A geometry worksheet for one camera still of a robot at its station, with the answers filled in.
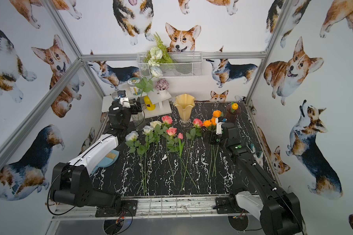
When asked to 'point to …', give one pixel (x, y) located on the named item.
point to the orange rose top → (216, 113)
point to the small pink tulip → (181, 145)
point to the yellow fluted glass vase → (185, 104)
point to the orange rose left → (207, 124)
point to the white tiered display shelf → (162, 105)
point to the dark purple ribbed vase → (231, 117)
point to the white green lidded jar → (135, 90)
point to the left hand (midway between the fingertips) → (128, 94)
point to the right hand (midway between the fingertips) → (212, 129)
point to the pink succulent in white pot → (162, 85)
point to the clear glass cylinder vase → (138, 118)
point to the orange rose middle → (213, 123)
